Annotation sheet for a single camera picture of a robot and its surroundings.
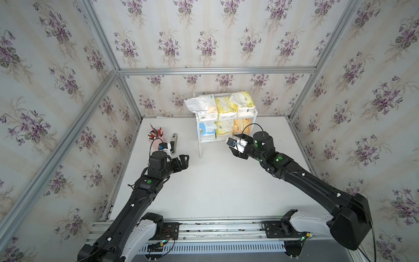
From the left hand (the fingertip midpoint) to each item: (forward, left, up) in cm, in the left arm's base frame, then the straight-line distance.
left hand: (183, 158), depth 79 cm
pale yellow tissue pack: (+16, -21, +3) cm, 27 cm away
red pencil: (+24, +21, -5) cm, 33 cm away
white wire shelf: (+14, -33, +15) cm, 39 cm away
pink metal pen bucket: (+19, +19, -7) cm, 28 cm away
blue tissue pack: (+16, -12, +5) cm, 20 cm away
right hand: (+6, -26, +9) cm, 28 cm away
